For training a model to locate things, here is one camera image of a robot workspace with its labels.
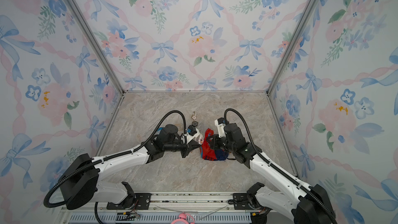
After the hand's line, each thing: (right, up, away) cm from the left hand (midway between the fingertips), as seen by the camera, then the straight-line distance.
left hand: (200, 144), depth 77 cm
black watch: (-4, +8, +26) cm, 27 cm away
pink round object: (-8, -31, -7) cm, 33 cm away
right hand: (+4, +3, +1) cm, 5 cm away
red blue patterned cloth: (+4, -6, +5) cm, 9 cm away
